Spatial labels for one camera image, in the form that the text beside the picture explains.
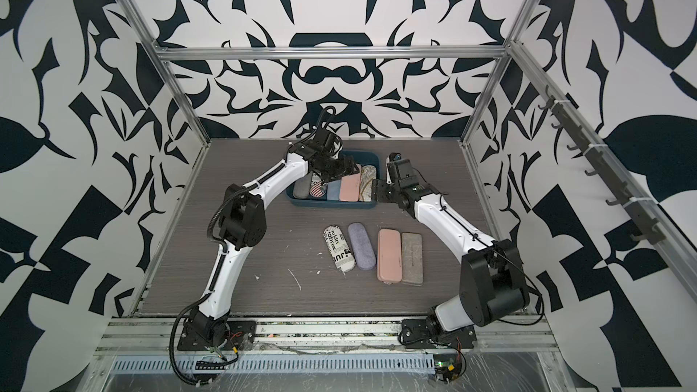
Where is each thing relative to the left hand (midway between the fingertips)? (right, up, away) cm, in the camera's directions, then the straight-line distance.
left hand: (351, 168), depth 97 cm
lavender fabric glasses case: (+3, -25, -10) cm, 28 cm away
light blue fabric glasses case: (-6, -8, +2) cm, 10 cm away
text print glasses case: (-4, -25, -11) cm, 28 cm away
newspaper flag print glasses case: (-12, -7, +3) cm, 15 cm away
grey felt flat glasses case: (+18, -30, -14) cm, 38 cm away
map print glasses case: (+6, -2, +4) cm, 8 cm away
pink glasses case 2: (+11, -26, -15) cm, 32 cm away
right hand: (+10, -5, -9) cm, 14 cm away
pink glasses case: (-1, -7, 0) cm, 7 cm away
